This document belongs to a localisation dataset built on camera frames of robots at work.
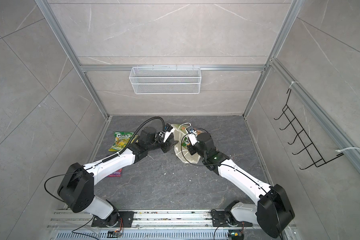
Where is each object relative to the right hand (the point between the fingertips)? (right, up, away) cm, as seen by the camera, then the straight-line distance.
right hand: (189, 136), depth 81 cm
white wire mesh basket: (-16, +37, +19) cm, 45 cm away
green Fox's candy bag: (-47, -4, +20) cm, 51 cm away
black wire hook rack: (+52, -7, -21) cm, 56 cm away
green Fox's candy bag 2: (-1, -5, +19) cm, 19 cm away
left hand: (-8, 0, 0) cm, 8 cm away
